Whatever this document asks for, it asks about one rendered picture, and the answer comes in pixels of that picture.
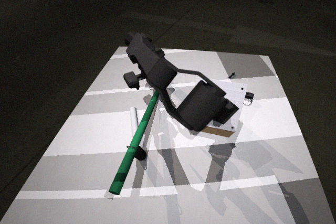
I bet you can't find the green cylindrical rod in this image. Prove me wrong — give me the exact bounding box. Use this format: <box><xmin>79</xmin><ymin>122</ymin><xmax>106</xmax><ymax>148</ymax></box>
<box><xmin>109</xmin><ymin>90</ymin><xmax>160</xmax><ymax>195</ymax></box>

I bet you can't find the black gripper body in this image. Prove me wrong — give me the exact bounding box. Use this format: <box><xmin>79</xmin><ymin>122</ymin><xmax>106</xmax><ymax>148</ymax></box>
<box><xmin>123</xmin><ymin>67</ymin><xmax>147</xmax><ymax>89</ymax></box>

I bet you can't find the white cylinder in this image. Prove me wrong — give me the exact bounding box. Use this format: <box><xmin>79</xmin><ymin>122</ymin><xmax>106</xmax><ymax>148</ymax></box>
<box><xmin>130</xmin><ymin>107</ymin><xmax>138</xmax><ymax>137</ymax></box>

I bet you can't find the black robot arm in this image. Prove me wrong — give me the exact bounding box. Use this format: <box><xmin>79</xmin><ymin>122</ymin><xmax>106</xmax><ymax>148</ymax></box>
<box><xmin>123</xmin><ymin>31</ymin><xmax>239</xmax><ymax>132</ymax></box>

